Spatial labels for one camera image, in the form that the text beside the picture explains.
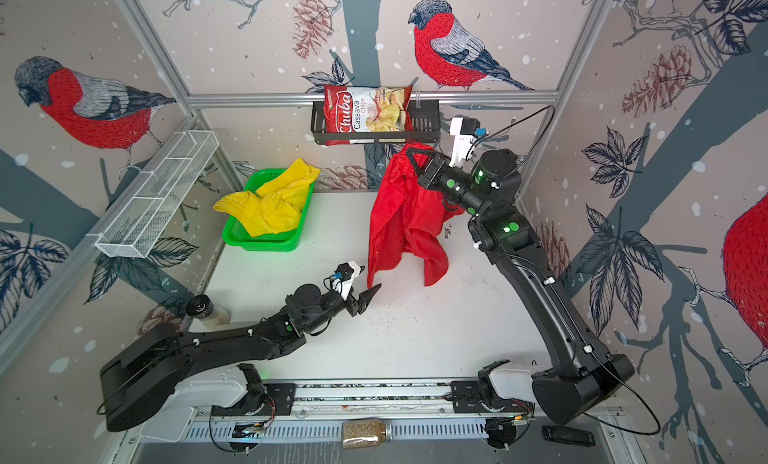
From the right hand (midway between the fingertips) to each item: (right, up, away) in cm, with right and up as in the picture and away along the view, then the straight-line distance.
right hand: (394, 158), depth 58 cm
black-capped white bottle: (-52, -36, +21) cm, 66 cm away
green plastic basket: (-55, -19, +46) cm, 74 cm away
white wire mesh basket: (-63, -15, +13) cm, 66 cm away
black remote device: (+40, -61, +8) cm, 73 cm away
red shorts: (+3, -11, +9) cm, 14 cm away
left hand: (-6, -27, +17) cm, 33 cm away
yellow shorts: (-43, -8, +47) cm, 64 cm away
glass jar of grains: (-7, -60, +8) cm, 61 cm away
